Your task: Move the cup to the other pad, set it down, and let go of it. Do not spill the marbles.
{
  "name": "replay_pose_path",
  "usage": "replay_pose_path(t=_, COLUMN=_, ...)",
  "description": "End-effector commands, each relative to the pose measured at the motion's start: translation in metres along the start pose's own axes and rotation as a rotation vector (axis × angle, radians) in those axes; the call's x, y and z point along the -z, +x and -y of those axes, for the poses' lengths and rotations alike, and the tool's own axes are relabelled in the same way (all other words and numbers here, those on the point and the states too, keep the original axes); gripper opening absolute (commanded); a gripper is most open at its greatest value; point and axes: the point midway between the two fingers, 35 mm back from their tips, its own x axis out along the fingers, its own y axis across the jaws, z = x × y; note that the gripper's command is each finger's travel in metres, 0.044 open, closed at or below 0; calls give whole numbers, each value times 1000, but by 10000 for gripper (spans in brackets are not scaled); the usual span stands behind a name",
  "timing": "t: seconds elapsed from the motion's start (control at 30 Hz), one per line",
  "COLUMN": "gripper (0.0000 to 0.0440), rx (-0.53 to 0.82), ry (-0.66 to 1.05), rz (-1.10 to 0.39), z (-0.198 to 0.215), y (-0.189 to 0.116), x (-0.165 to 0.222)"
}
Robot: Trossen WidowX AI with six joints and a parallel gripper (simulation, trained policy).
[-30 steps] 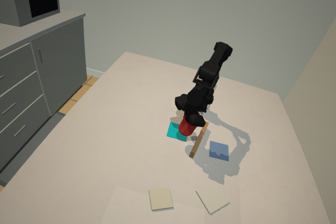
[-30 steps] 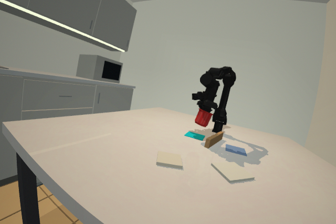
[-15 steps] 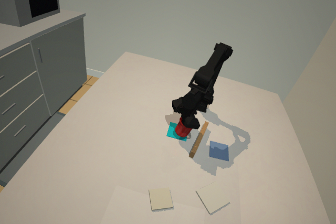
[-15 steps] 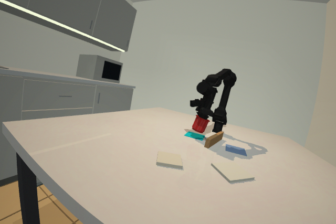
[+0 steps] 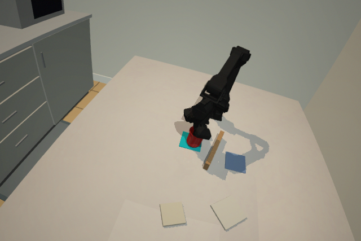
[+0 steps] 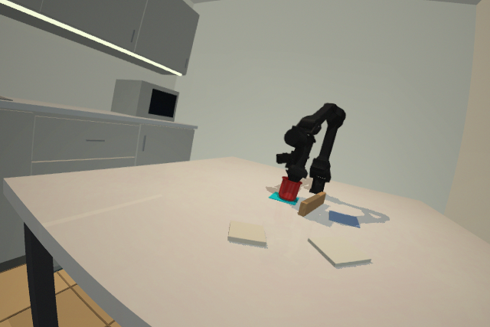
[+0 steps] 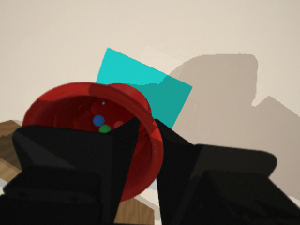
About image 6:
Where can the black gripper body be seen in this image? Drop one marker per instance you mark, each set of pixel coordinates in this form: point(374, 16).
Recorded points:
point(298, 167)

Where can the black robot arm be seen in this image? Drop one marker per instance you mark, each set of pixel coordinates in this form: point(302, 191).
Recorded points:
point(301, 137)

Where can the red translucent cup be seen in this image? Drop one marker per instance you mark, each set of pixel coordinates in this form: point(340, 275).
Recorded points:
point(289, 189)

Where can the beige square tile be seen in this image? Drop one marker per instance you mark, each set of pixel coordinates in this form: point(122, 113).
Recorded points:
point(246, 233)

